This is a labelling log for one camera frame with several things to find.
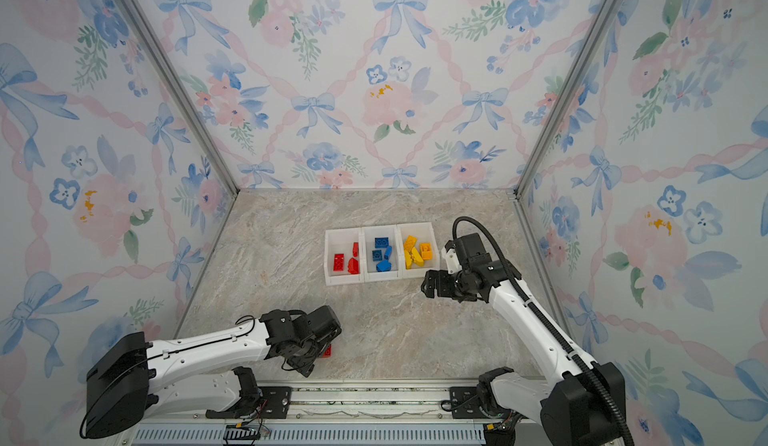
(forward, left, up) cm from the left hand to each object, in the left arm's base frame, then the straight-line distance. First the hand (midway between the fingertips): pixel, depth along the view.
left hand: (334, 346), depth 80 cm
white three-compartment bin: (+34, +2, +1) cm, 34 cm away
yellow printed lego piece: (+30, -27, +1) cm, 40 cm away
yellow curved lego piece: (+26, -21, +2) cm, 33 cm away
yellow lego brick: (+28, -23, 0) cm, 37 cm away
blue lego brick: (+35, -12, -2) cm, 37 cm away
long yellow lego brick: (+35, -21, -1) cm, 41 cm away
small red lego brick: (+31, -3, 0) cm, 32 cm away
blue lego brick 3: (+31, -14, -1) cm, 34 cm away
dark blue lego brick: (+29, -11, 0) cm, 31 cm away
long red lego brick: (+27, +2, -1) cm, 27 cm away
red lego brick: (+25, -3, 0) cm, 25 cm away
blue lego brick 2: (+26, -13, -2) cm, 29 cm away
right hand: (+13, -27, +9) cm, 32 cm away
